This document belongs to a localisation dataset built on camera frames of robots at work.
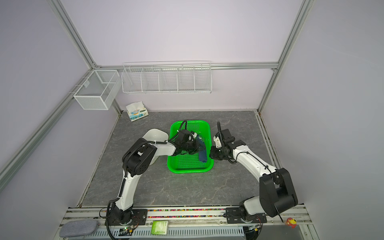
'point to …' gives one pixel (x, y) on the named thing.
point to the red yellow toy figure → (291, 222)
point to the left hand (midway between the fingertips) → (207, 149)
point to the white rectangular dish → (157, 135)
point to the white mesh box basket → (98, 90)
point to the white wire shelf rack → (167, 77)
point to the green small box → (159, 227)
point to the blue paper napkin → (202, 150)
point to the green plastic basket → (190, 163)
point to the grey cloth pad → (77, 228)
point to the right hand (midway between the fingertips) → (211, 156)
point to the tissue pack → (136, 111)
